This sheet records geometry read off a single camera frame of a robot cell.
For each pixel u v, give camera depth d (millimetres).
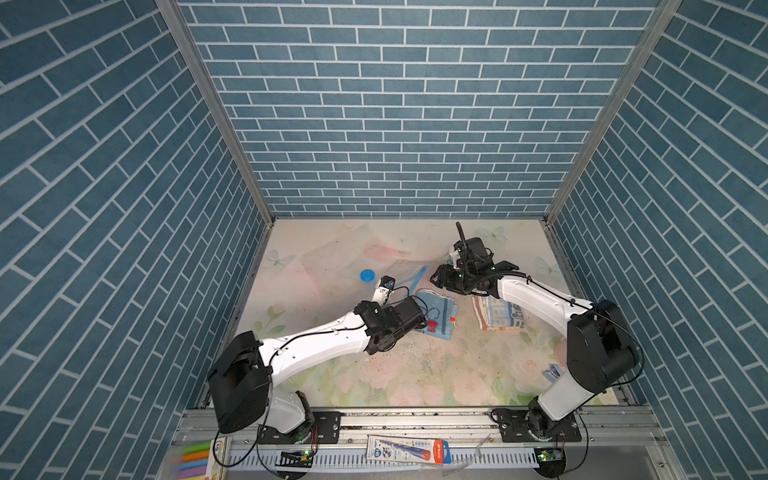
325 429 729
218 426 415
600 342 488
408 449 697
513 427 737
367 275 1042
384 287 706
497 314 915
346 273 1060
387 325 568
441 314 927
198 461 678
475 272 693
